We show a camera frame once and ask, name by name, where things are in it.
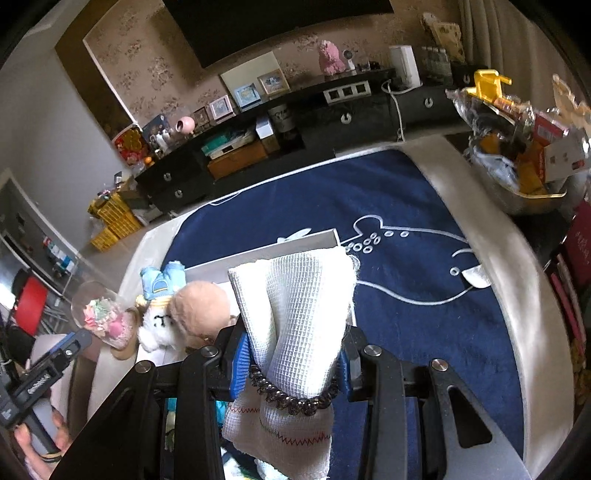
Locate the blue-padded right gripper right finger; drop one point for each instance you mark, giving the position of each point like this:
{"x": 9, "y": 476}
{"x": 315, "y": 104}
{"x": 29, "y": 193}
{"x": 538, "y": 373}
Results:
{"x": 350, "y": 378}

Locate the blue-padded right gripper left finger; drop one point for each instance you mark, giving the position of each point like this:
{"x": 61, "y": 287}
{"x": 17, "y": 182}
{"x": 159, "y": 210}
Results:
{"x": 234, "y": 362}

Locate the white knitted cloth with beads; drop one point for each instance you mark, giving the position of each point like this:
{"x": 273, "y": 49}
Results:
{"x": 295, "y": 311}

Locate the person's left hand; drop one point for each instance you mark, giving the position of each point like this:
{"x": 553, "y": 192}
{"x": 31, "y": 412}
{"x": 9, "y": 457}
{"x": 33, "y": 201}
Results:
{"x": 36, "y": 465}

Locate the tan plush toy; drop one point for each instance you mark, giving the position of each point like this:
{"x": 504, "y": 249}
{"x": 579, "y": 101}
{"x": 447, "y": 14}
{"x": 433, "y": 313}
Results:
{"x": 200, "y": 310}

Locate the white plush with blue hat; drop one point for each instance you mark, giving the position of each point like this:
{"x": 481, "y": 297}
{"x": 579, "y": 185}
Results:
{"x": 158, "y": 329}

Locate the white rectangular storage box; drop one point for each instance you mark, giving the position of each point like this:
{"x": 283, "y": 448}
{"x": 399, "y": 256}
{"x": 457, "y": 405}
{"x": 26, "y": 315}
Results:
{"x": 216, "y": 271}

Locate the glass dome with pink roses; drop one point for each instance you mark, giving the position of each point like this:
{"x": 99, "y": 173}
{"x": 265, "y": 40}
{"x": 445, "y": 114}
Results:
{"x": 107, "y": 316}

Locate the navy blue printed mat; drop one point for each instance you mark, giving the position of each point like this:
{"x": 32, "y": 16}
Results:
{"x": 444, "y": 397}

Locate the yellow plastic crates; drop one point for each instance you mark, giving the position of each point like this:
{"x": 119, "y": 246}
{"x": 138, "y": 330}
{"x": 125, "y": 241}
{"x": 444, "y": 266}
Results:
{"x": 118, "y": 220}

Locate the red and gold box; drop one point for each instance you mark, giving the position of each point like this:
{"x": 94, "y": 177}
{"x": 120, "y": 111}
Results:
{"x": 131, "y": 145}

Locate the pink round speaker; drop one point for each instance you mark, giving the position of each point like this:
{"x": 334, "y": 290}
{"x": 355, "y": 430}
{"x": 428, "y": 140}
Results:
{"x": 185, "y": 125}

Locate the black TV cabinet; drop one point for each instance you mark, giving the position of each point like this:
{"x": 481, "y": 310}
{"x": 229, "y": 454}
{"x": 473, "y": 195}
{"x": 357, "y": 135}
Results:
{"x": 309, "y": 125}

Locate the basket of assorted clutter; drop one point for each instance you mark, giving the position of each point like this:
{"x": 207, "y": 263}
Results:
{"x": 530, "y": 160}

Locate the white canvas board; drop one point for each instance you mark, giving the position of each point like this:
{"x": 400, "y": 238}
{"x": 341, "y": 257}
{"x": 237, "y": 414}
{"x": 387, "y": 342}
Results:
{"x": 248, "y": 73}

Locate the pink plush on cabinet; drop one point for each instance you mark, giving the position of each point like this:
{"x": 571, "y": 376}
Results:
{"x": 329, "y": 60}

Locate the white humidifier appliance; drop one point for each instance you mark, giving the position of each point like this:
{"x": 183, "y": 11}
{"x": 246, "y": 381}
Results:
{"x": 404, "y": 63}

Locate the yellow toy on basket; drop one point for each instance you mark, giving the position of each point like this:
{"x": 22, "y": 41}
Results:
{"x": 488, "y": 85}

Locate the beige curtain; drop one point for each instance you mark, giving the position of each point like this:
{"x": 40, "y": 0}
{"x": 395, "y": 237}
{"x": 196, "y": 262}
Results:
{"x": 498, "y": 35}

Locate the picture frame pink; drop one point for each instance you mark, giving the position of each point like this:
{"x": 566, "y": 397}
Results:
{"x": 220, "y": 108}

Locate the picture frame blue left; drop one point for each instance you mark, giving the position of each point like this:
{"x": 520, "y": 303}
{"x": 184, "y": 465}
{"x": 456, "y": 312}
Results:
{"x": 246, "y": 95}

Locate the picture frame beige right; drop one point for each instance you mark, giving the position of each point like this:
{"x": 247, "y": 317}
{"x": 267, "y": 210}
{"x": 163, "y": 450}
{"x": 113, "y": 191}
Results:
{"x": 274, "y": 83}

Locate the black wall television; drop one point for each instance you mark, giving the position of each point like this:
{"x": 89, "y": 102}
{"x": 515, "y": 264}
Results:
{"x": 217, "y": 29}

